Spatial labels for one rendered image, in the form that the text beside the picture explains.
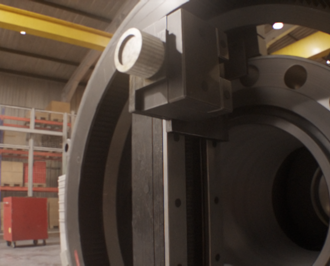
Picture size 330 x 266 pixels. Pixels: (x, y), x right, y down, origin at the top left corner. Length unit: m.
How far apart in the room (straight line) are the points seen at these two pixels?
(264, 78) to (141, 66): 0.23
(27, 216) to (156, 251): 5.31
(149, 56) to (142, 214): 0.19
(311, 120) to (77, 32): 8.82
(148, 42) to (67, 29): 8.74
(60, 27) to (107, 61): 8.44
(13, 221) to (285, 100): 5.32
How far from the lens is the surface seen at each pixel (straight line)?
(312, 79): 0.42
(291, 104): 0.42
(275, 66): 0.45
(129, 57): 0.29
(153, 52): 0.28
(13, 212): 5.55
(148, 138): 0.37
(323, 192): 1.18
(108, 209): 0.58
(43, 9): 11.28
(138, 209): 0.38
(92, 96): 0.55
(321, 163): 0.40
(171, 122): 0.34
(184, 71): 0.28
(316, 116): 0.41
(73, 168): 0.58
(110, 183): 0.58
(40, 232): 5.74
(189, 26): 0.31
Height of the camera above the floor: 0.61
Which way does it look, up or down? 13 degrees up
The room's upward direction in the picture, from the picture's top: 4 degrees counter-clockwise
